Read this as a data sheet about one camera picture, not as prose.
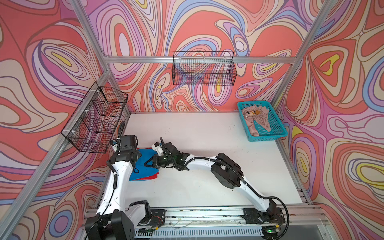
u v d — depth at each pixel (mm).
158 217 721
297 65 905
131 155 552
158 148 819
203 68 960
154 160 767
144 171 821
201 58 864
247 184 598
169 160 769
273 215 635
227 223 725
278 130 1013
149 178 833
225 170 585
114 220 378
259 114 1134
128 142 607
